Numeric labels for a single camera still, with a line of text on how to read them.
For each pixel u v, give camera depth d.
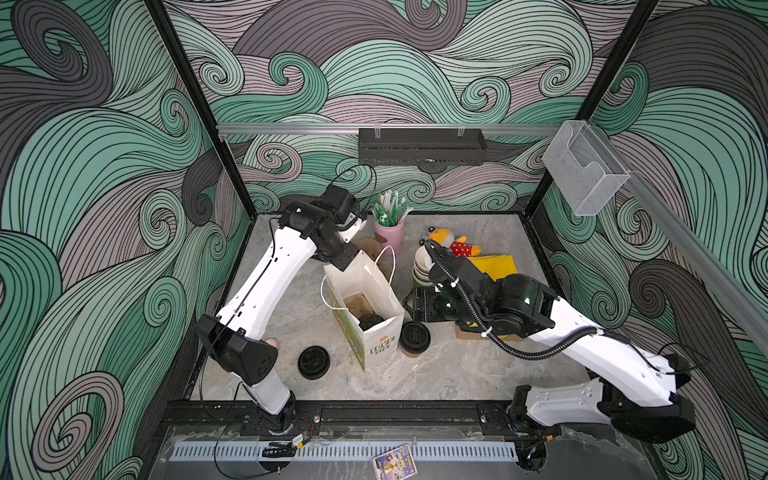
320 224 0.49
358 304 0.91
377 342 0.71
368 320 0.64
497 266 0.95
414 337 0.78
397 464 0.66
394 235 0.99
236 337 0.41
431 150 0.95
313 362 0.81
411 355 0.81
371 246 1.03
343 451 0.70
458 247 1.02
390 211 1.00
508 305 0.41
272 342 0.84
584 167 0.79
